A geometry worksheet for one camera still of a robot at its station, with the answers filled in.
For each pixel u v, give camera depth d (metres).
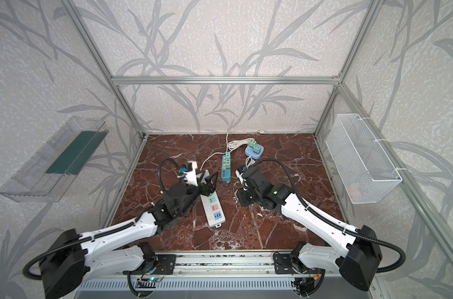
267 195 0.54
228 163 0.99
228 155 1.02
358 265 0.37
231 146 1.12
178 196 0.56
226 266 0.75
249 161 1.05
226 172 0.98
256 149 1.05
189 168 0.64
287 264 0.76
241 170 0.68
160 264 0.73
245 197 0.67
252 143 1.08
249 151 1.09
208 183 0.67
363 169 0.61
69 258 0.40
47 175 0.64
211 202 0.89
